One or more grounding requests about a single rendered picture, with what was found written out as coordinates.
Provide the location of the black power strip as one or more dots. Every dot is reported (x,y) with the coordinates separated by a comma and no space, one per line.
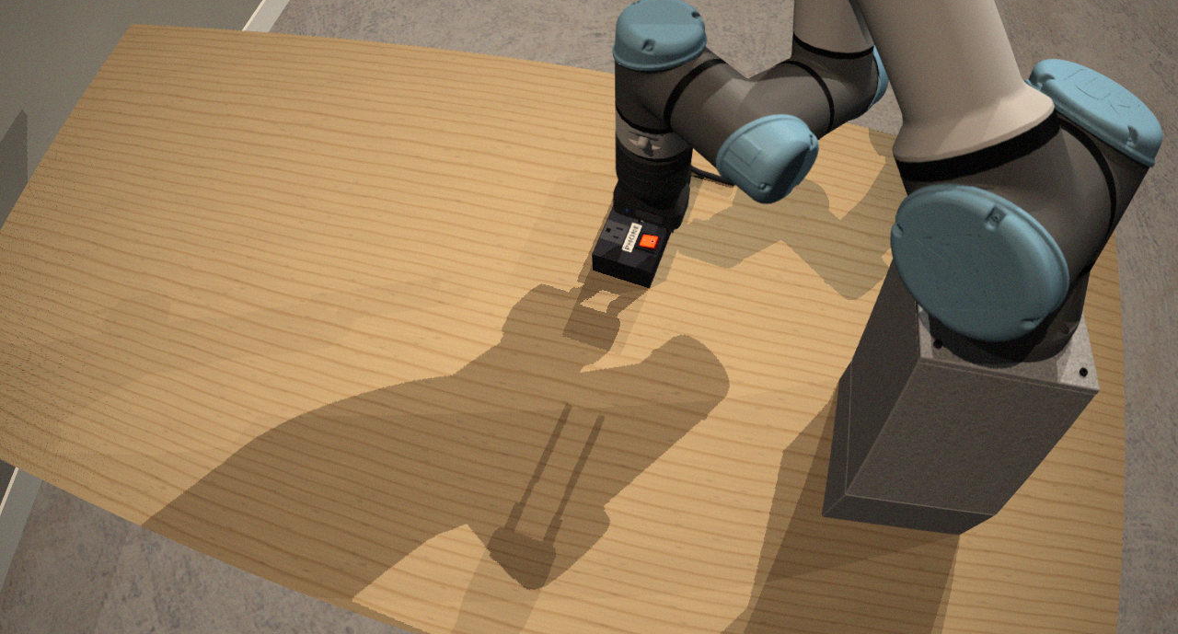
(632,251)

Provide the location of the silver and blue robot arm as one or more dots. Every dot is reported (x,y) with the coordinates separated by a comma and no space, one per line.
(1001,215)

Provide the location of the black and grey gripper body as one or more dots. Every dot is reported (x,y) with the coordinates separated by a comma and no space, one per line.
(647,177)

